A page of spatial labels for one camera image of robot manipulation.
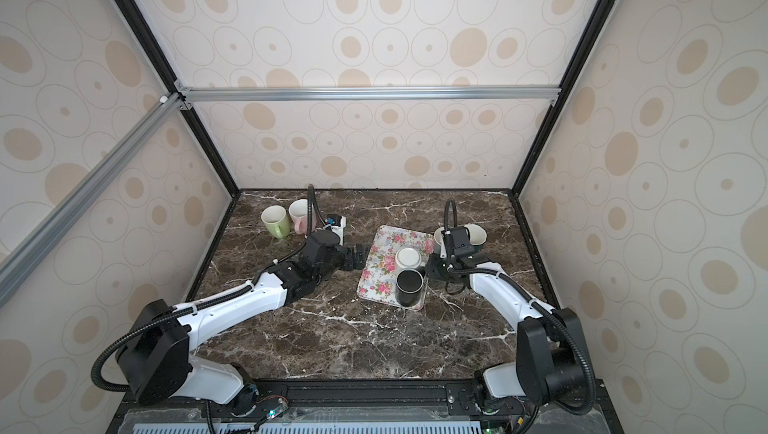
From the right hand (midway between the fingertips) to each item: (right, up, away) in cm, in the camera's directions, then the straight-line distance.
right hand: (433, 265), depth 89 cm
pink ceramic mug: (-45, +16, +14) cm, 50 cm away
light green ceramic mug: (-52, +14, +12) cm, 55 cm away
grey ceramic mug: (+2, +8, +5) cm, 9 cm away
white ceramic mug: (-7, +2, +2) cm, 8 cm away
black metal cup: (-8, -5, -6) cm, 11 cm away
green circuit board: (-40, -32, -18) cm, 54 cm away
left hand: (-20, +7, -8) cm, 23 cm away
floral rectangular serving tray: (-17, -5, +6) cm, 18 cm away
